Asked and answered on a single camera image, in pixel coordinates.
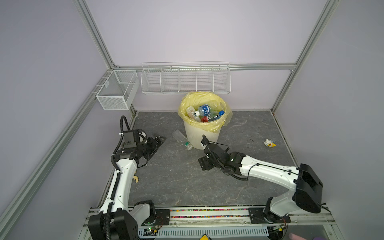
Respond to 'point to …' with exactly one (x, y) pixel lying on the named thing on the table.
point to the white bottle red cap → (192, 113)
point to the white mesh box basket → (119, 90)
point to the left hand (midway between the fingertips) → (162, 145)
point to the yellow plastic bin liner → (197, 98)
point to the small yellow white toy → (269, 143)
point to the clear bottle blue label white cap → (204, 110)
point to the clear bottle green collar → (180, 138)
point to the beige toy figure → (136, 178)
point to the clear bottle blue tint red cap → (210, 117)
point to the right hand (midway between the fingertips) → (204, 158)
